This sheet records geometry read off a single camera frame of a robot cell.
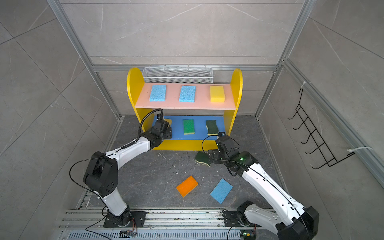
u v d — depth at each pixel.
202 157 0.96
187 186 0.83
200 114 1.23
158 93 0.73
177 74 0.98
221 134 0.67
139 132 0.63
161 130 0.70
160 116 0.80
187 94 0.73
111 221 0.71
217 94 0.71
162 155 0.98
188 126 0.93
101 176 0.46
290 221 0.38
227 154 0.54
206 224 0.73
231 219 0.73
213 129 0.91
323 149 0.63
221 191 0.82
